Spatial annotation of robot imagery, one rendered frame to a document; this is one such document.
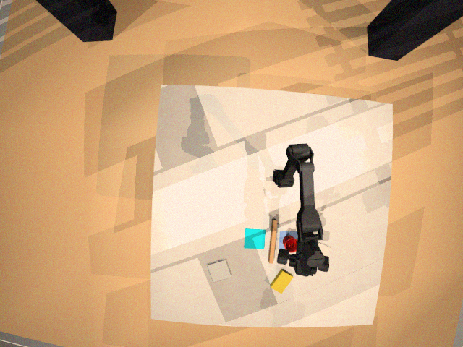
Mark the yellow block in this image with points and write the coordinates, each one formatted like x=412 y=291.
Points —
x=281 y=281

